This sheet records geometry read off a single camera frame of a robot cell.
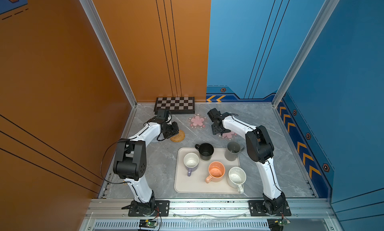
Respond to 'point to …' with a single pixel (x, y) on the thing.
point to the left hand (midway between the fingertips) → (179, 129)
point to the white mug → (236, 178)
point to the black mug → (205, 150)
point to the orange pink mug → (216, 170)
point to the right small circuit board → (277, 224)
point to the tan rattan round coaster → (179, 137)
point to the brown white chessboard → (175, 105)
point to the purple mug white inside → (191, 161)
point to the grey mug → (233, 148)
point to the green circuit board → (148, 223)
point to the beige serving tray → (196, 183)
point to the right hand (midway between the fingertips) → (219, 130)
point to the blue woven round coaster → (154, 140)
